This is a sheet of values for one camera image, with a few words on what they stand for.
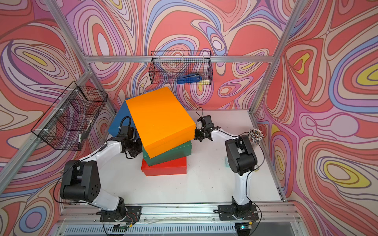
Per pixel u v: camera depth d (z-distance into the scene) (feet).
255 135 2.70
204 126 2.60
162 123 2.23
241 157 1.74
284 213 2.48
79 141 2.35
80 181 1.45
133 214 2.40
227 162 1.89
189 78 2.97
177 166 2.52
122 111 3.54
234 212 2.15
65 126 2.40
